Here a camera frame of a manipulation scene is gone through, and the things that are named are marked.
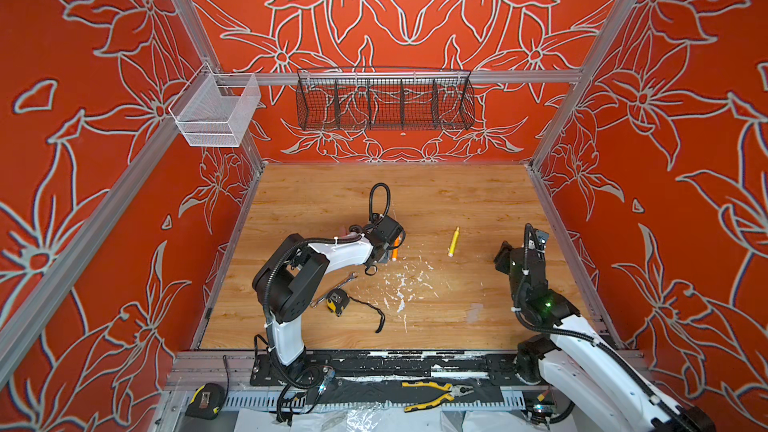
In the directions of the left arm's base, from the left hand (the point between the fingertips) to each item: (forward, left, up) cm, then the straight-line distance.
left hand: (373, 248), depth 95 cm
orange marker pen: (0, -7, 0) cm, 7 cm away
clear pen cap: (-18, -30, -1) cm, 35 cm away
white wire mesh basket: (+30, +53, +31) cm, 68 cm away
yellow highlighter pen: (+4, -26, 0) cm, 27 cm away
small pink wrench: (-16, +13, 0) cm, 21 cm away
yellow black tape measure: (-43, +35, +2) cm, 56 cm away
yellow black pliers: (-37, -22, 0) cm, 43 cm away
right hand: (-3, -39, +13) cm, 41 cm away
